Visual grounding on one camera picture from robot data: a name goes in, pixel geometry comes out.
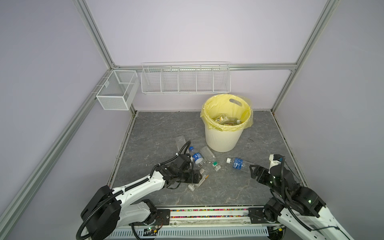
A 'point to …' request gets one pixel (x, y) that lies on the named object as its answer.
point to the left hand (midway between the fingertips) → (195, 179)
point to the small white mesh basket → (119, 91)
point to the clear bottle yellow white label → (191, 187)
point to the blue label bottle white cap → (237, 163)
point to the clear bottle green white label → (223, 119)
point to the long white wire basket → (209, 77)
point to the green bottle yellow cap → (231, 121)
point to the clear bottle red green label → (180, 141)
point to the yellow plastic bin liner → (236, 106)
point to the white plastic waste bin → (223, 141)
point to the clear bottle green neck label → (210, 157)
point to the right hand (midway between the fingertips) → (256, 169)
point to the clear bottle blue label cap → (198, 158)
